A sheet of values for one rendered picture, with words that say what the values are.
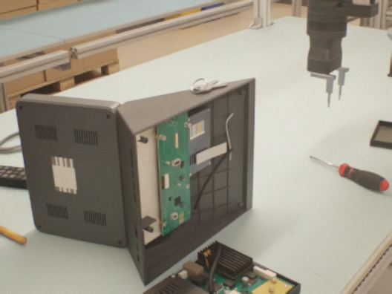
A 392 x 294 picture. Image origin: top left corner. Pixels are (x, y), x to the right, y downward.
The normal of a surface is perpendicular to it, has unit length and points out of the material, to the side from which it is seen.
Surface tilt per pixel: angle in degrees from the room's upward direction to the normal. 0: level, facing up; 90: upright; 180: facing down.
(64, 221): 90
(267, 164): 0
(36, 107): 90
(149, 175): 90
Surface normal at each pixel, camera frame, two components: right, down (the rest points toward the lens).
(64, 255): -0.03, -0.91
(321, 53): -0.58, 0.01
